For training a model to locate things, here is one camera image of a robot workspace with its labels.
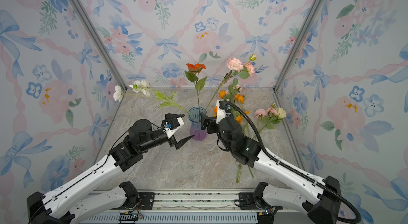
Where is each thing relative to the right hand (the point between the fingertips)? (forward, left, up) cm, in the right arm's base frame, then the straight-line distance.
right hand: (209, 111), depth 70 cm
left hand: (-6, +9, 0) cm, 11 cm away
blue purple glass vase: (+7, +8, -14) cm, 17 cm away
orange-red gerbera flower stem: (+19, +8, +5) cm, 21 cm away
